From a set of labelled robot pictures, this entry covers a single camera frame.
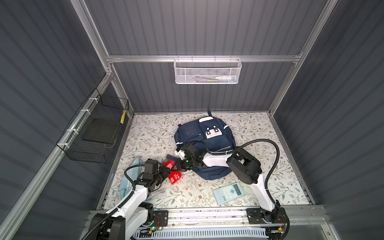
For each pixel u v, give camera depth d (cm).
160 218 72
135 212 59
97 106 79
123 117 84
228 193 80
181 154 87
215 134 98
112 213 44
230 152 59
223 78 90
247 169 55
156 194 81
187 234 71
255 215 73
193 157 77
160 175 75
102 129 76
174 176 86
